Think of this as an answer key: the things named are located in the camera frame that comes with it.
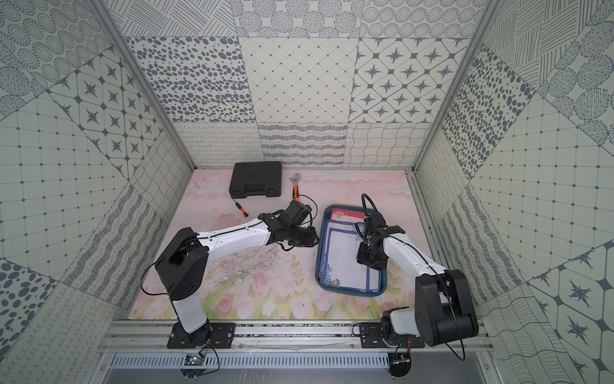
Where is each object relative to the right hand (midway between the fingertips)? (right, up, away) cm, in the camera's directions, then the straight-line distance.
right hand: (365, 265), depth 86 cm
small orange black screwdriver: (-52, +19, +19) cm, 59 cm away
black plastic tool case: (-48, +34, +28) cm, 65 cm away
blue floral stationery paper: (-9, -2, +3) cm, 10 cm away
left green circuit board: (-56, -24, -14) cm, 63 cm away
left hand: (-15, +8, -3) cm, 17 cm away
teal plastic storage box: (-14, +17, +10) cm, 25 cm away
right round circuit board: (+8, -26, -14) cm, 30 cm away
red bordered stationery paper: (-5, +17, +14) cm, 22 cm away
